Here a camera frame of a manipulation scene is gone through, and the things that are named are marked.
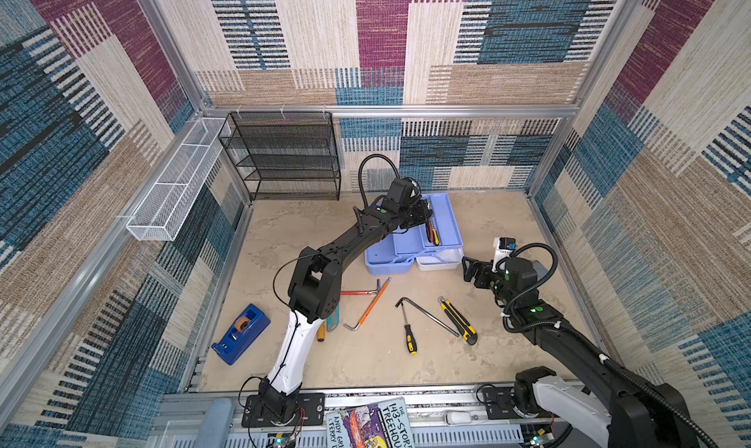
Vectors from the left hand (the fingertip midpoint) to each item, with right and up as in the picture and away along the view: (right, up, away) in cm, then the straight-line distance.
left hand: (435, 209), depth 92 cm
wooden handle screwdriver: (-34, -36, -7) cm, 50 cm away
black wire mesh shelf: (-53, +21, +20) cm, 60 cm away
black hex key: (-3, -31, -3) cm, 32 cm away
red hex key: (-22, -26, +2) cm, 35 cm away
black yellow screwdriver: (-9, -36, -8) cm, 38 cm away
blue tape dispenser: (-53, -32, -11) cm, 63 cm away
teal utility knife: (-31, -33, -4) cm, 45 cm away
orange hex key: (-20, -30, 0) cm, 36 cm away
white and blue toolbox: (-11, -13, +4) cm, 17 cm away
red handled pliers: (-2, -7, -2) cm, 7 cm away
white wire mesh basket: (-70, -3, -22) cm, 73 cm away
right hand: (+11, -16, -6) cm, 20 cm away
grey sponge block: (+35, -19, +5) cm, 40 cm away
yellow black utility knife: (+8, -36, -7) cm, 37 cm away
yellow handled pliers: (0, -9, 0) cm, 9 cm away
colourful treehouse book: (-16, -52, -22) cm, 59 cm away
